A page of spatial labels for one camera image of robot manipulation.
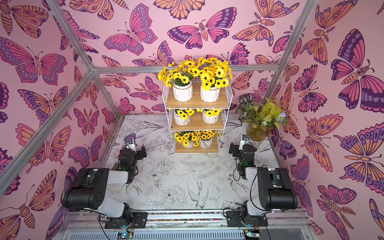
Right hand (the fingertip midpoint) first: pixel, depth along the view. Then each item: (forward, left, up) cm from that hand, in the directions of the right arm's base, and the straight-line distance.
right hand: (241, 142), depth 93 cm
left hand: (-2, +65, 0) cm, 65 cm away
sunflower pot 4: (0, +22, +4) cm, 23 cm away
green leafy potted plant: (+9, -10, +13) cm, 19 cm away
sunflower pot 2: (-1, +21, +25) cm, 32 cm away
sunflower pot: (-2, +34, +25) cm, 43 cm away
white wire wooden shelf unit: (+1, +28, +14) cm, 32 cm away
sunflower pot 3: (0, +33, +3) cm, 33 cm away
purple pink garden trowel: (+11, +77, -9) cm, 79 cm away
